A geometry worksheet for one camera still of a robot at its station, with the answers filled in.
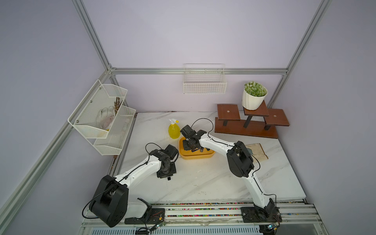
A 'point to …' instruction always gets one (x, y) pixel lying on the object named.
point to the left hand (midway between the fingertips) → (169, 175)
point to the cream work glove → (257, 152)
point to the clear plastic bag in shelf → (105, 117)
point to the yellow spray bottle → (174, 130)
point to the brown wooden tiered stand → (229, 121)
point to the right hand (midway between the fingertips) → (189, 146)
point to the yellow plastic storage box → (202, 153)
